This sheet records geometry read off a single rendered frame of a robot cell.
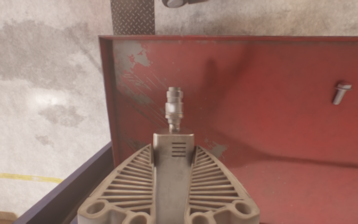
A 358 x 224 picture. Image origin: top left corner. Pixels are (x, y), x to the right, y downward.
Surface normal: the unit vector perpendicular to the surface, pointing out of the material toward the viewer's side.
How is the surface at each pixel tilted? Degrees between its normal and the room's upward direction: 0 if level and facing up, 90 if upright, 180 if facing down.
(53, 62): 0
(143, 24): 23
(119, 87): 0
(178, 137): 13
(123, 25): 0
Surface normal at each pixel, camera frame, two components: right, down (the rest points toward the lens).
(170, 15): -0.09, 0.27
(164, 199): 0.02, 0.08
